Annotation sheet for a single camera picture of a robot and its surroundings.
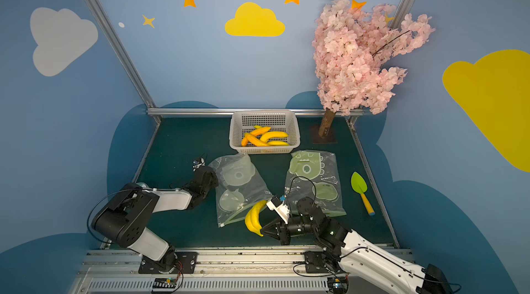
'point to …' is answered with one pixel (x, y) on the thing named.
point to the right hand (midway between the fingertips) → (265, 229)
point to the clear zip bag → (239, 187)
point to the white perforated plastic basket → (284, 121)
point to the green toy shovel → (360, 184)
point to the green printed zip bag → (315, 174)
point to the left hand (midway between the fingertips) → (213, 171)
